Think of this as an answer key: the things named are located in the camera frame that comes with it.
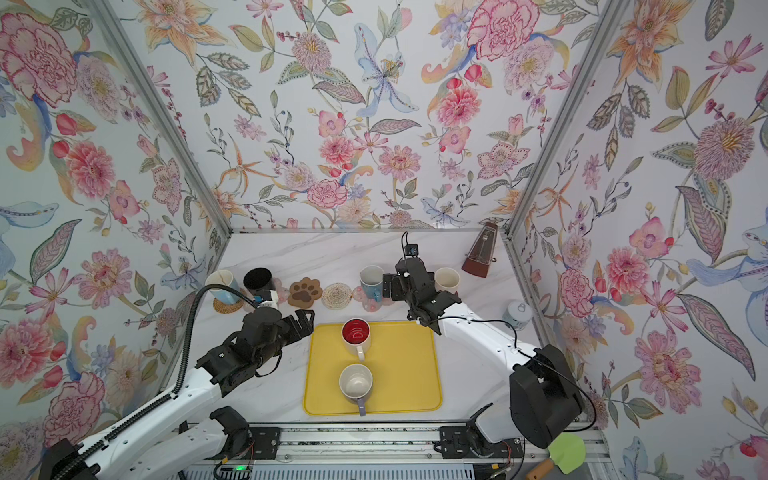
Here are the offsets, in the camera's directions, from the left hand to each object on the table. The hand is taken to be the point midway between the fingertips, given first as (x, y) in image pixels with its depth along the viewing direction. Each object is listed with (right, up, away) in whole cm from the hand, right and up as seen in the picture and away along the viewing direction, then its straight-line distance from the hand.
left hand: (309, 320), depth 80 cm
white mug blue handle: (+16, +11, +20) cm, 27 cm away
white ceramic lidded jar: (+61, -1, +13) cm, 63 cm away
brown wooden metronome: (+53, +18, +23) cm, 61 cm away
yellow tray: (+25, -13, +7) cm, 29 cm away
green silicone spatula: (+65, -31, -6) cm, 72 cm away
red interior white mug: (+11, -6, +11) cm, 17 cm away
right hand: (+25, +12, +6) cm, 28 cm away
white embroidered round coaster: (+4, +4, +21) cm, 22 cm away
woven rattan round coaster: (-31, +1, +17) cm, 35 cm away
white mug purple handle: (+12, -18, +3) cm, 22 cm away
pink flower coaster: (+15, +1, +21) cm, 26 cm away
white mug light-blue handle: (-32, +10, +18) cm, 38 cm away
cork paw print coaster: (-8, +5, +22) cm, 24 cm away
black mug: (-20, +10, +15) cm, 27 cm away
